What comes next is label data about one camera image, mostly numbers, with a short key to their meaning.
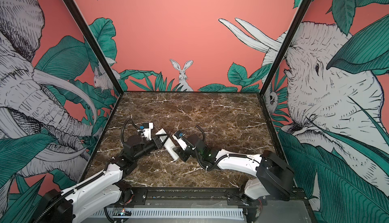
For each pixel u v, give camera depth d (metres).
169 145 0.77
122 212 0.70
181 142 0.68
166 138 0.77
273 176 0.43
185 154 0.70
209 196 0.75
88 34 0.86
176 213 0.70
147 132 0.73
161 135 0.76
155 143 0.70
